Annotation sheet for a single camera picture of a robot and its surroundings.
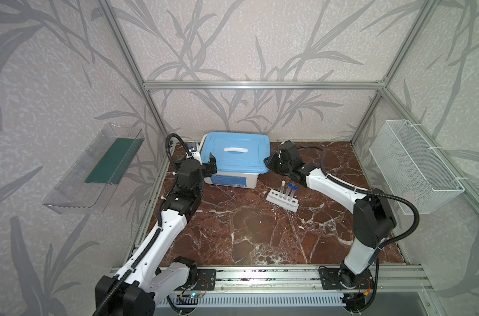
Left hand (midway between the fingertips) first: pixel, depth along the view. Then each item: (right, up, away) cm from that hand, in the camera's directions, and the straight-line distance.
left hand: (201, 148), depth 75 cm
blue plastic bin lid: (+12, -1, +16) cm, 21 cm away
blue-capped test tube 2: (+38, -20, +12) cm, 44 cm away
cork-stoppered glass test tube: (+33, -15, +10) cm, 38 cm away
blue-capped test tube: (+36, -18, +10) cm, 42 cm away
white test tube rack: (+34, -24, +16) cm, 44 cm away
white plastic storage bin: (+11, -14, +17) cm, 24 cm away
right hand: (+25, -2, +13) cm, 28 cm away
